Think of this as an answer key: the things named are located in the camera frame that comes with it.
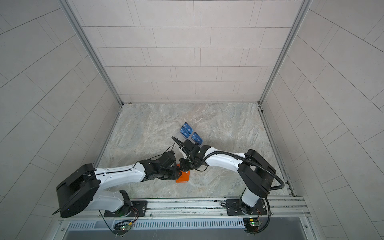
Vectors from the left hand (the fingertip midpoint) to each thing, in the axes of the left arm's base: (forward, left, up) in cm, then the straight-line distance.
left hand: (183, 174), depth 82 cm
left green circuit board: (-25, +25, +2) cm, 35 cm away
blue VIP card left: (+23, 0, +7) cm, 24 cm away
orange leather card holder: (-2, -1, +1) cm, 3 cm away
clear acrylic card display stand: (+19, -4, +6) cm, 20 cm away
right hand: (+1, +1, +4) cm, 4 cm away
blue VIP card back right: (+18, -7, +9) cm, 21 cm away
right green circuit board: (-23, -33, 0) cm, 40 cm away
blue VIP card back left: (+25, -2, +9) cm, 26 cm away
